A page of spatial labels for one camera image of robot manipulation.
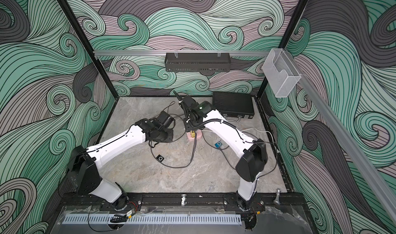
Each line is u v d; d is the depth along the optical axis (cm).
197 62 95
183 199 73
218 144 92
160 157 88
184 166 85
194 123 58
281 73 79
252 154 43
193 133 90
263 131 100
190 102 61
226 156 88
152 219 70
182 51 94
